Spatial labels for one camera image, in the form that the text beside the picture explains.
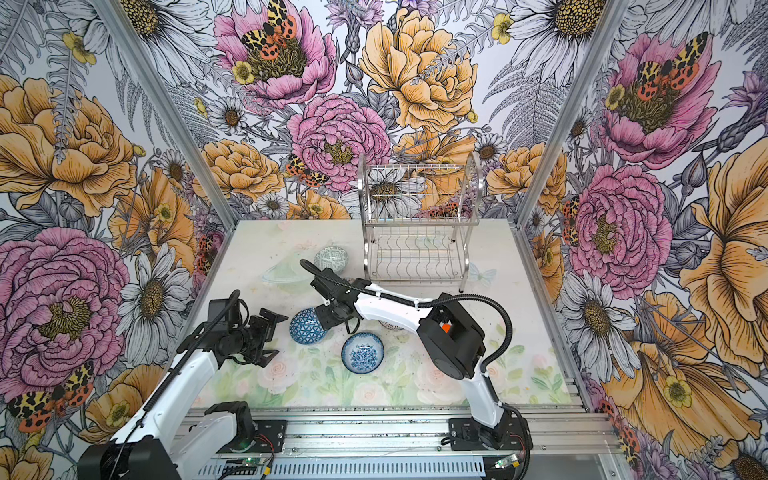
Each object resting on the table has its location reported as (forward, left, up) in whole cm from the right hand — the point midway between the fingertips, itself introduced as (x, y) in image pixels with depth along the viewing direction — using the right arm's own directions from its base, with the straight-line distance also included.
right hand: (330, 325), depth 87 cm
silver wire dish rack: (+52, -29, -9) cm, 60 cm away
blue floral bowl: (-6, -9, -5) cm, 12 cm away
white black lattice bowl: (+1, -17, -4) cm, 18 cm away
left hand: (-4, +12, +1) cm, 12 cm away
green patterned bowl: (+28, +3, -4) cm, 29 cm away
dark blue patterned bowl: (+2, +8, -4) cm, 10 cm away
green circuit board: (-32, -45, -7) cm, 56 cm away
